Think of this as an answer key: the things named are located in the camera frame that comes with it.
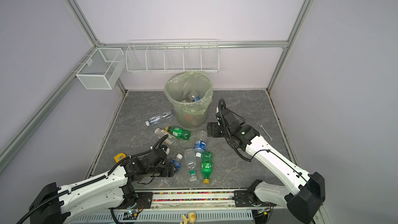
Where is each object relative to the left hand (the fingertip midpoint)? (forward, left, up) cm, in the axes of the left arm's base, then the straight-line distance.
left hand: (172, 172), depth 79 cm
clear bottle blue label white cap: (+4, -3, +2) cm, 5 cm away
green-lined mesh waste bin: (+47, -10, +9) cm, 49 cm away
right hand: (+15, -23, +16) cm, 32 cm away
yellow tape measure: (+11, +31, -2) cm, 33 cm away
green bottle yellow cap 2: (+1, -18, +2) cm, 18 cm away
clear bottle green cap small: (+7, -9, -3) cm, 12 cm away
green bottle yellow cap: (+21, -6, +2) cm, 21 cm away
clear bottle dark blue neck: (+34, +14, -2) cm, 37 cm away
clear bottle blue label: (+14, -15, +2) cm, 21 cm away
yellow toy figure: (-20, -10, 0) cm, 22 cm away
